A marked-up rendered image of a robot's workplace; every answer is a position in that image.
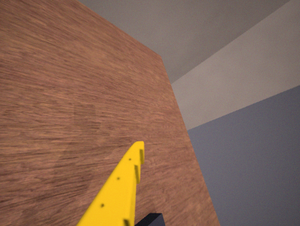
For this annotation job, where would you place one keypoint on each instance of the grey power strip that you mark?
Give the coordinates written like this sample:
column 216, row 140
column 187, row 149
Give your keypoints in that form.
column 152, row 219

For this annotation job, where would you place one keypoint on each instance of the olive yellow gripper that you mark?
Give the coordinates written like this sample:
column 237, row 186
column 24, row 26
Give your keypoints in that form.
column 114, row 205

